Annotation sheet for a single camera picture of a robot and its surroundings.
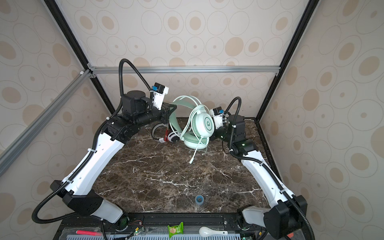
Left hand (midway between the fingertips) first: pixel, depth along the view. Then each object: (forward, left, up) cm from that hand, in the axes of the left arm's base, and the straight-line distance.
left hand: (178, 104), depth 61 cm
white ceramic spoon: (-40, -11, -44) cm, 60 cm away
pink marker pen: (-41, +44, -45) cm, 75 cm away
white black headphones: (+12, +9, -40) cm, 43 cm away
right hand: (+2, -11, -14) cm, 18 cm away
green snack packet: (-39, +3, -43) cm, 58 cm away
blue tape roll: (-25, -9, -45) cm, 53 cm away
